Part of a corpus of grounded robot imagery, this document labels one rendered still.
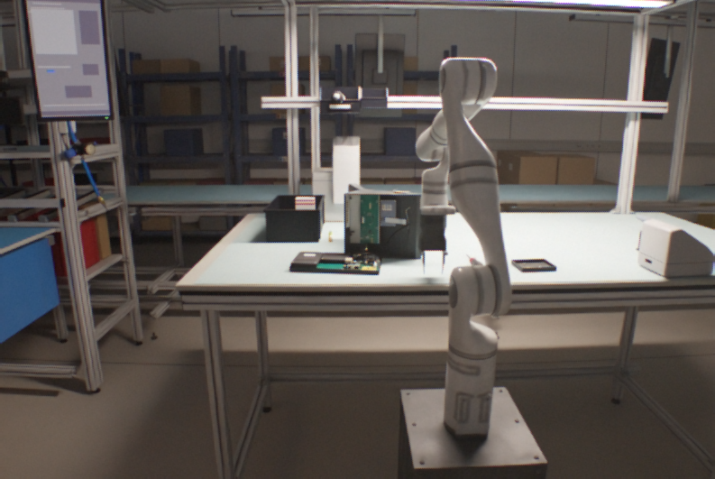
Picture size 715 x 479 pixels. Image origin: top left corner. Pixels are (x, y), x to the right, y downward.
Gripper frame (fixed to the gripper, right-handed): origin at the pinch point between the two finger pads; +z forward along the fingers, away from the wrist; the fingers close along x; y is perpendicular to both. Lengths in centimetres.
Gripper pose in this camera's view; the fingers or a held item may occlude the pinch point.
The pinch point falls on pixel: (433, 273)
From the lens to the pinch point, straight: 129.0
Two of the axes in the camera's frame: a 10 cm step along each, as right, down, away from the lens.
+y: -0.2, -2.1, 9.8
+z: 0.0, 9.8, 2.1
